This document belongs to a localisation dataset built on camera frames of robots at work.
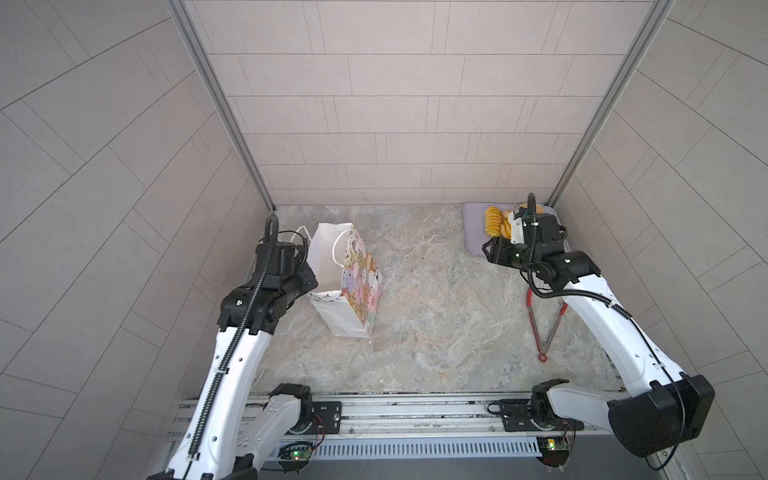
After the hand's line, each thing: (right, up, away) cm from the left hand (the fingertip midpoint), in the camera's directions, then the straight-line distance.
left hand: (315, 269), depth 71 cm
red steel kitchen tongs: (+60, -23, +10) cm, 65 cm away
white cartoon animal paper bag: (+9, -3, -2) cm, 9 cm away
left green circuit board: (-2, -40, -7) cm, 40 cm away
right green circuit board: (+57, -40, -2) cm, 70 cm away
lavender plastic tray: (+49, +11, +40) cm, 64 cm away
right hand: (+44, +5, +7) cm, 45 cm away
